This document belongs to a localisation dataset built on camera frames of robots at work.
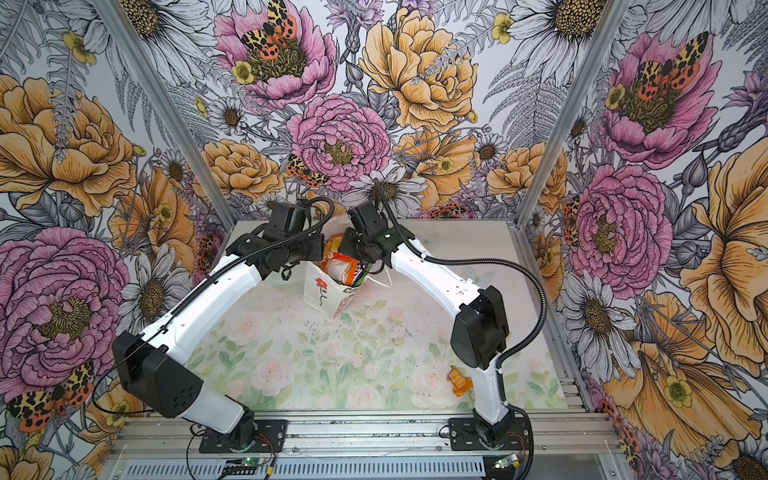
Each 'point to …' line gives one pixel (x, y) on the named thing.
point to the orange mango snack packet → (345, 269)
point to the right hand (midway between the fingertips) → (343, 255)
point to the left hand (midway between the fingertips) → (317, 252)
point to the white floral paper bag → (323, 291)
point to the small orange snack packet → (460, 385)
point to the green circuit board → (253, 461)
